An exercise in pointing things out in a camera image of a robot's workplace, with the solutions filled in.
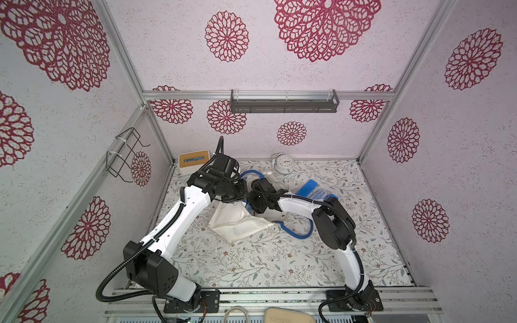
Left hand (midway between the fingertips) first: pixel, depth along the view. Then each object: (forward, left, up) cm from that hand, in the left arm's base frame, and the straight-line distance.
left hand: (249, 196), depth 76 cm
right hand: (+10, +4, -18) cm, 20 cm away
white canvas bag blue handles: (-9, +6, -5) cm, 11 cm away
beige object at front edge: (-36, -11, -20) cm, 43 cm away
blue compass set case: (+16, -42, -24) cm, 51 cm away
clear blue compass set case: (+17, -35, -24) cm, 46 cm away
